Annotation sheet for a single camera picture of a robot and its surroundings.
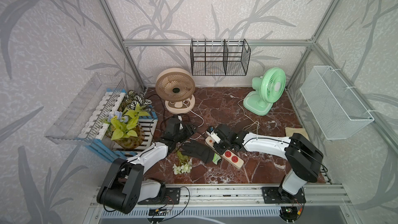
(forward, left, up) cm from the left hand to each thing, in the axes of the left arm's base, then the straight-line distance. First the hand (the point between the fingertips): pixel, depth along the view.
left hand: (196, 128), depth 87 cm
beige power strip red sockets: (-13, -18, -7) cm, 23 cm away
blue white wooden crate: (-16, +37, +22) cm, 46 cm away
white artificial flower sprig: (-18, +5, -6) cm, 19 cm away
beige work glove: (+3, -59, -8) cm, 60 cm away
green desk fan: (+16, -40, +17) cm, 46 cm away
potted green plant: (-8, +32, +14) cm, 36 cm away
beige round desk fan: (+20, +12, +14) cm, 27 cm away
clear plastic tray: (-8, +49, +21) cm, 54 cm away
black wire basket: (+45, -15, +16) cm, 50 cm away
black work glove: (-9, 0, -8) cm, 12 cm away
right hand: (-7, -11, -6) cm, 14 cm away
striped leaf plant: (+9, +33, +15) cm, 37 cm away
